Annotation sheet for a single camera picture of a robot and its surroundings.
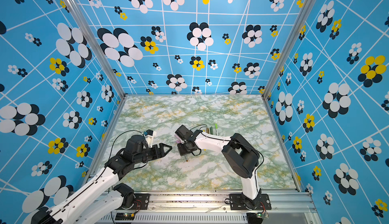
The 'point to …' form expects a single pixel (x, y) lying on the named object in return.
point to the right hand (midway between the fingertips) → (182, 150)
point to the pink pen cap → (178, 140)
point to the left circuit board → (124, 216)
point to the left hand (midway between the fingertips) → (169, 149)
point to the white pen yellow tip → (214, 131)
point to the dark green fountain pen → (211, 130)
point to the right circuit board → (260, 215)
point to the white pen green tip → (216, 126)
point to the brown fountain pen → (207, 130)
